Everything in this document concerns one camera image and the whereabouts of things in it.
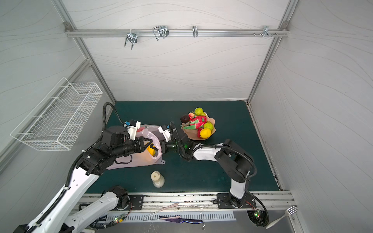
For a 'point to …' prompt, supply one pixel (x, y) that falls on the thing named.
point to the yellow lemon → (205, 133)
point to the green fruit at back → (199, 111)
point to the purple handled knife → (180, 221)
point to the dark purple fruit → (184, 118)
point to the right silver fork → (289, 211)
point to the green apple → (208, 125)
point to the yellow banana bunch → (151, 150)
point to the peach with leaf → (191, 115)
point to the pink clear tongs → (145, 218)
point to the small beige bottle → (158, 179)
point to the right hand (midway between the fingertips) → (153, 142)
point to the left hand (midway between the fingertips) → (154, 139)
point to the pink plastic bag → (142, 158)
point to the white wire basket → (56, 122)
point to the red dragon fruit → (196, 123)
